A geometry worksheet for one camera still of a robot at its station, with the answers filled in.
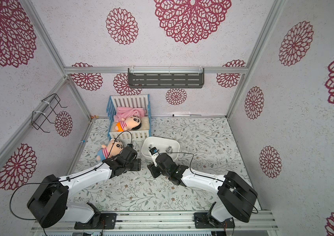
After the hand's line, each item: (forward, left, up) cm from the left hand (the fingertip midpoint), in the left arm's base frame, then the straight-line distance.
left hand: (135, 163), depth 89 cm
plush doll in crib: (+27, +5, +6) cm, 28 cm away
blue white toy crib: (+21, -2, +2) cm, 21 cm away
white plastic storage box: (+16, -19, -6) cm, 25 cm away
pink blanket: (+39, +11, +4) cm, 41 cm away
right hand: (-2, -12, +4) cm, 12 cm away
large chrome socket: (+12, -20, -5) cm, 24 cm away
